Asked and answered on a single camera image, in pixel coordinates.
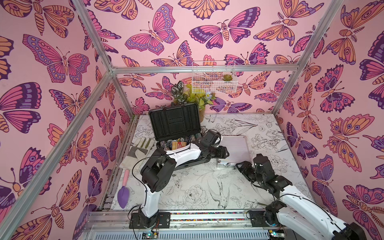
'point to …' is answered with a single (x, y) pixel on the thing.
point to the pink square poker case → (238, 149)
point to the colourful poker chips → (167, 145)
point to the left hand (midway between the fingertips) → (227, 154)
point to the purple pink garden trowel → (123, 193)
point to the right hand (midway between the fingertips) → (237, 165)
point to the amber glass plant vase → (201, 114)
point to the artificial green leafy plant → (183, 94)
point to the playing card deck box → (176, 145)
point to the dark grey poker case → (174, 122)
